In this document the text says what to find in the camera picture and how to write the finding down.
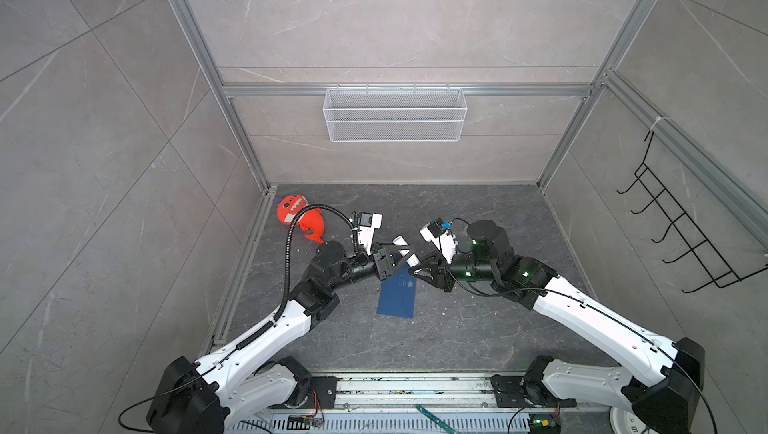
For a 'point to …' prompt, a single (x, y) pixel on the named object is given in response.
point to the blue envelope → (398, 294)
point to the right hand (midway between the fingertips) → (413, 265)
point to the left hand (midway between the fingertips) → (413, 246)
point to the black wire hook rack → (714, 263)
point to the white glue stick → (413, 260)
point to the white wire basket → (395, 114)
